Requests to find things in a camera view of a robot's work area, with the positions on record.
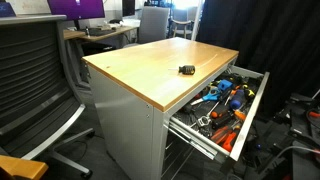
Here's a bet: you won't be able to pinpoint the black mesh office chair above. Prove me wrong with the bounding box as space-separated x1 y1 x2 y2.
0 14 96 179

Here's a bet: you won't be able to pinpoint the grey upholstered office chair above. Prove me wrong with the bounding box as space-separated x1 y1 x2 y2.
122 6 171 50

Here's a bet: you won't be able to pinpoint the grey workbench with wooden top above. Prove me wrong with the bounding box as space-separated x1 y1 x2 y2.
81 36 240 180

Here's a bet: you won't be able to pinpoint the blue handled scissors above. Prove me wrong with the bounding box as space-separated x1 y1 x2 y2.
190 87 222 107

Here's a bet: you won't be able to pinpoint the silver adjustable wrench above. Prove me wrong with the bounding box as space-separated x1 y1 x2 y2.
195 114 215 130

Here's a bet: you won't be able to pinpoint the blue plastic block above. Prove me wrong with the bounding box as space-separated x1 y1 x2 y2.
217 79 234 93

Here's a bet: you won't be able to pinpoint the orange screwdriver handle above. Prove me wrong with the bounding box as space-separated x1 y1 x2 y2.
233 109 248 123

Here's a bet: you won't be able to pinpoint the yellow handled tool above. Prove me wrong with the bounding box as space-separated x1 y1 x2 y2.
241 83 257 100

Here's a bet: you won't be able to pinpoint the dark switched-off monitor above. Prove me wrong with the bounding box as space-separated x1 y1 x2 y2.
121 0 137 18

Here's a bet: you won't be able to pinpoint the red orange handled pliers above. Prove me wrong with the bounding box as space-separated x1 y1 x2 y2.
210 124 242 153

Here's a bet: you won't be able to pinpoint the blue handled screwdriver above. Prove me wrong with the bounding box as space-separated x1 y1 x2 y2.
229 89 246 111

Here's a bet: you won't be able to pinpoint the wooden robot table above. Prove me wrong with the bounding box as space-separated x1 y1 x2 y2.
0 154 50 180

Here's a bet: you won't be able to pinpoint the black curtain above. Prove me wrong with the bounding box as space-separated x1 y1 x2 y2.
195 0 320 118

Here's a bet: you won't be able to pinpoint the grey floor cable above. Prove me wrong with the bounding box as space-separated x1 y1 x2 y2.
275 145 320 162

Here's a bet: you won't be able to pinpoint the orange handled clamp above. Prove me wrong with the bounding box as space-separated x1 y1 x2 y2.
307 110 320 119

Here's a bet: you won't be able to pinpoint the black orange screwdriver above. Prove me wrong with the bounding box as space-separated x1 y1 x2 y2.
210 104 232 120

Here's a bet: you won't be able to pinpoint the monitor with purple screen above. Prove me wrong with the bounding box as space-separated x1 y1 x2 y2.
47 0 106 31

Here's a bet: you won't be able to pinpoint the black keyboard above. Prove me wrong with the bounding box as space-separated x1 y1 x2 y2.
86 27 117 37

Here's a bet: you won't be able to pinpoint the open grey tool drawer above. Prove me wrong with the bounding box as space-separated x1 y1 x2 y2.
164 64 270 163

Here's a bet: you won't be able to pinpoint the long wooden office desk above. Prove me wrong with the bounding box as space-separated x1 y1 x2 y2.
63 25 139 43

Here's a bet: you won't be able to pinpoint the blue display box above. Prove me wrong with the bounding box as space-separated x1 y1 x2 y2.
0 2 17 18

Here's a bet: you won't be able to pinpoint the wooden frame chair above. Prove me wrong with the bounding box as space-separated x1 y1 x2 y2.
171 8 195 40

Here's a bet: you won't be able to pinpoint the stubby black yellow screwdriver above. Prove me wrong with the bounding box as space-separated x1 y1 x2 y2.
168 64 196 76

